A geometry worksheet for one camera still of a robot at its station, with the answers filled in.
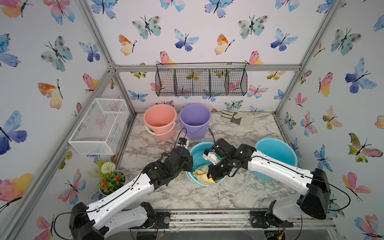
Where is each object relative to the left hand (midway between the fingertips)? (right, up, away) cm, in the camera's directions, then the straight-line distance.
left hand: (192, 156), depth 75 cm
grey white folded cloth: (+34, +22, +43) cm, 59 cm away
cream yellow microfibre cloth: (+4, -8, -4) cm, 10 cm away
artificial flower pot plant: (-39, -10, -5) cm, 40 cm away
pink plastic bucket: (-22, +19, +24) cm, 38 cm away
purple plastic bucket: (0, +19, +23) cm, 30 cm away
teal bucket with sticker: (+2, +1, +12) cm, 12 cm away
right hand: (+7, -9, -5) cm, 13 cm away
